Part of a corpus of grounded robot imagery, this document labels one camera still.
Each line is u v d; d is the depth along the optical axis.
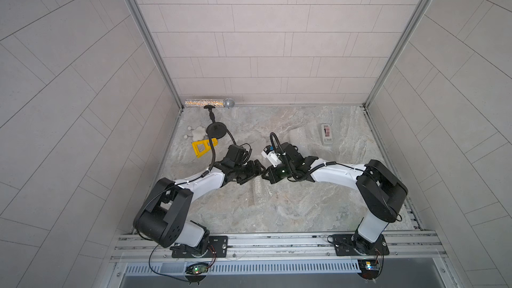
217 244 0.71
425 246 0.72
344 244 0.70
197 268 0.65
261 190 0.78
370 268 0.68
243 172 0.74
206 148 0.98
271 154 0.78
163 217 0.42
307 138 0.99
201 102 0.88
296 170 0.66
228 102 0.87
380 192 0.43
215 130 1.03
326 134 0.99
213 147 0.68
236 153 0.69
